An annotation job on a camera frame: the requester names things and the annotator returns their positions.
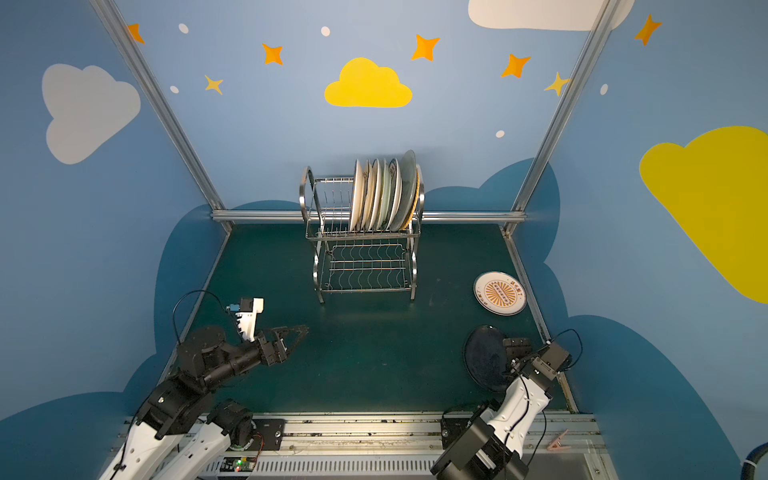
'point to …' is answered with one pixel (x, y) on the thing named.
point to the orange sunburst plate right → (499, 293)
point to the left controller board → (237, 464)
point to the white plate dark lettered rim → (394, 194)
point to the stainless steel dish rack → (347, 260)
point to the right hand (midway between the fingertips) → (517, 350)
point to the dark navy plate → (486, 357)
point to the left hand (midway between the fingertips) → (303, 331)
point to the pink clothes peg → (556, 444)
